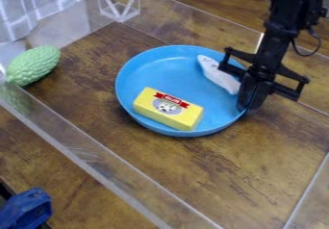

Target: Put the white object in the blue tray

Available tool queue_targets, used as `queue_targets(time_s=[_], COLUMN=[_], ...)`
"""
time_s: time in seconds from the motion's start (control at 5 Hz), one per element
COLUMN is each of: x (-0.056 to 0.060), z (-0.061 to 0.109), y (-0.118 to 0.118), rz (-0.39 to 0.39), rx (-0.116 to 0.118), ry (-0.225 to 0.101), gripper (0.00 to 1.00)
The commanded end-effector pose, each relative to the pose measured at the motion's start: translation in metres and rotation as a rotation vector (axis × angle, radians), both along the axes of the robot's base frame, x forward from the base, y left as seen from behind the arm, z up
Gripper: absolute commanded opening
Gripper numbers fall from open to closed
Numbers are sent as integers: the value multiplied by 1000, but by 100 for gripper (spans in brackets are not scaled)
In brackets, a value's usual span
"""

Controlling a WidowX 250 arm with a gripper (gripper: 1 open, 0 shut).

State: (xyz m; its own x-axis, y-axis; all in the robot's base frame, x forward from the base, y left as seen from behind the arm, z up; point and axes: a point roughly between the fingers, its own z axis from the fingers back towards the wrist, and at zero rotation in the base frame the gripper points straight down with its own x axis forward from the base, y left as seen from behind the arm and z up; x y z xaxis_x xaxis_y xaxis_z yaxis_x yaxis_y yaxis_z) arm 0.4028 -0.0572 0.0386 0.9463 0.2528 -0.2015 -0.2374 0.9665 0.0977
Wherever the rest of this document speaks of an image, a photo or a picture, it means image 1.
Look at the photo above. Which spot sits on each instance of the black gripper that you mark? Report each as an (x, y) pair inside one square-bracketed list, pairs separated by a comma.
[(257, 69)]

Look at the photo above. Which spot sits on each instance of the blue round tray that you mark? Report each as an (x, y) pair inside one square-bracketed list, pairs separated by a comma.
[(168, 68)]

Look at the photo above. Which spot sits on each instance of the white toy fish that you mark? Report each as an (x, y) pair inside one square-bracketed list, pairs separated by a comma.
[(221, 78)]

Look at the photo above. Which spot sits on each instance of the yellow butter box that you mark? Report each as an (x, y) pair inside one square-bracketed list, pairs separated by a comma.
[(167, 109)]

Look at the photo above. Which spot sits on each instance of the green bumpy toy gourd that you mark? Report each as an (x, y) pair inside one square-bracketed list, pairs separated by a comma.
[(32, 65)]

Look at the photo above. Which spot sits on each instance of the clear acrylic barrier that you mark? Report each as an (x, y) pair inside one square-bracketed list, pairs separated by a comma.
[(115, 176)]

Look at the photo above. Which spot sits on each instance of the blue plastic clamp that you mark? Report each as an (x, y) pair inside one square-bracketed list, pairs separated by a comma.
[(27, 210)]

